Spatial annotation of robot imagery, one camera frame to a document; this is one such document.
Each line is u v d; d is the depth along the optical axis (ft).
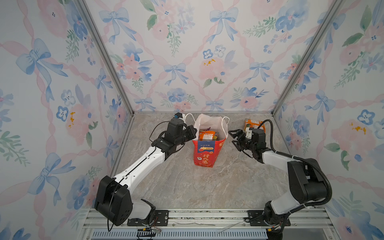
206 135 2.66
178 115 2.36
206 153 2.57
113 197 1.31
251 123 3.58
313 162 1.62
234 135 2.73
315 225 2.47
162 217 2.45
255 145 2.40
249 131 2.87
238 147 2.83
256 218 2.35
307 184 1.50
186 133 2.31
